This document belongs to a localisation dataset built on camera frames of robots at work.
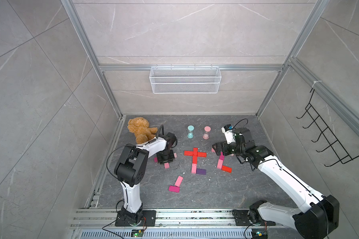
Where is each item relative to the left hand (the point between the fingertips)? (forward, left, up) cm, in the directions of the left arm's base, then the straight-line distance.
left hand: (170, 160), depth 94 cm
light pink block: (+3, -3, +1) cm, 4 cm away
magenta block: (-4, +8, +9) cm, 12 cm away
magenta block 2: (-18, -2, -1) cm, 18 cm away
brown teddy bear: (+22, +21, +9) cm, 32 cm away
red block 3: (0, -16, -1) cm, 16 cm away
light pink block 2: (-4, -31, 0) cm, 32 cm away
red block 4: (-7, -35, -1) cm, 36 cm away
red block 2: (+3, -21, +1) cm, 21 cm away
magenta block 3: (+1, -34, 0) cm, 34 cm away
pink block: (-4, +2, +2) cm, 5 cm away
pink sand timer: (+17, -25, +9) cm, 32 cm away
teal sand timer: (+20, -14, +8) cm, 26 cm away
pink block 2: (-14, -5, 0) cm, 14 cm away
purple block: (-8, -19, -1) cm, 21 cm away
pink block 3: (-6, -15, +1) cm, 16 cm away
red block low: (+6, -17, 0) cm, 18 cm away
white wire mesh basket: (+46, -11, +29) cm, 56 cm away
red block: (+5, -12, -1) cm, 13 cm away
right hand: (-1, -29, +19) cm, 35 cm away
